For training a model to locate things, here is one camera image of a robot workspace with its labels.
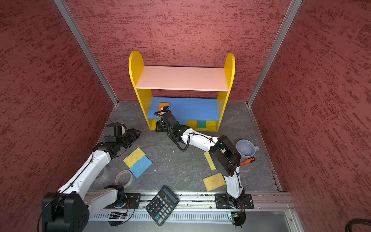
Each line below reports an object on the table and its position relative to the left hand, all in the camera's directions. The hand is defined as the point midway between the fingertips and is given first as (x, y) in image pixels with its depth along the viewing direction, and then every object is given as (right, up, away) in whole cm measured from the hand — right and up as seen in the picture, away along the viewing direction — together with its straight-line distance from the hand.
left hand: (140, 136), depth 84 cm
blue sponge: (0, -18, +1) cm, 18 cm away
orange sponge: (+10, +20, +15) cm, 27 cm away
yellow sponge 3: (+44, -25, -5) cm, 51 cm away
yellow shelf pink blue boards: (+36, +30, +35) cm, 58 cm away
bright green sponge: (+39, +6, +19) cm, 43 cm away
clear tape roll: (-9, -24, -2) cm, 26 cm away
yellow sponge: (-5, -14, +5) cm, 16 cm away
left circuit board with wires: (-8, -39, -12) cm, 42 cm away
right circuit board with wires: (+55, -39, -13) cm, 69 cm away
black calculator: (+16, -33, -13) cm, 39 cm away
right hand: (+9, +6, +1) cm, 11 cm away
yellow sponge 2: (+42, -16, +3) cm, 45 cm away
